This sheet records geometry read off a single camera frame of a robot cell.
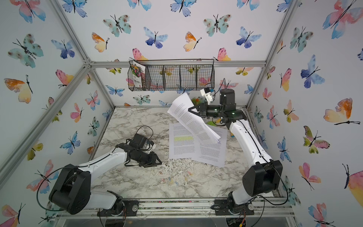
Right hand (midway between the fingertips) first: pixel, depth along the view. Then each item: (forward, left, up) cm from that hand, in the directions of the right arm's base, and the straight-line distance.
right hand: (190, 110), depth 69 cm
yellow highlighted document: (+2, +5, -36) cm, 37 cm away
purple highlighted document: (-3, -16, -37) cm, 40 cm away
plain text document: (+3, +5, -3) cm, 6 cm away
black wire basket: (+39, +12, -6) cm, 41 cm away
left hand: (-15, +16, -30) cm, 38 cm away
